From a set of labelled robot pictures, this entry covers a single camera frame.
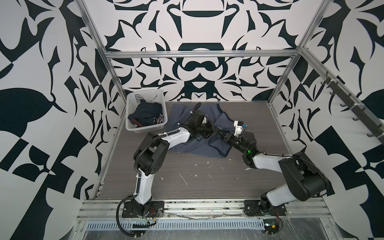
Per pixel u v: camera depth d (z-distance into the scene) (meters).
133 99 1.12
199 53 0.93
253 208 0.74
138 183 0.56
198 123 0.75
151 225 0.70
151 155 0.51
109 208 0.76
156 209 0.74
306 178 0.45
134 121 0.96
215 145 0.94
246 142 0.70
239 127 0.81
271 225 0.71
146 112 0.99
